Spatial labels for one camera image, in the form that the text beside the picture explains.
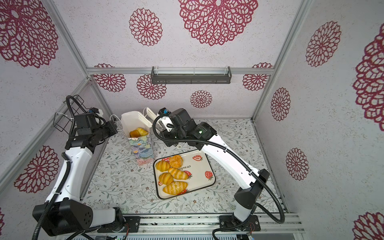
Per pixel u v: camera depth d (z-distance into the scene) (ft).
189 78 2.88
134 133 3.19
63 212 1.26
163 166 2.95
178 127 1.67
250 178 1.38
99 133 2.05
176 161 3.02
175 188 2.67
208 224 2.50
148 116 2.34
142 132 3.09
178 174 2.87
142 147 2.69
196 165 3.13
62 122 2.58
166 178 2.80
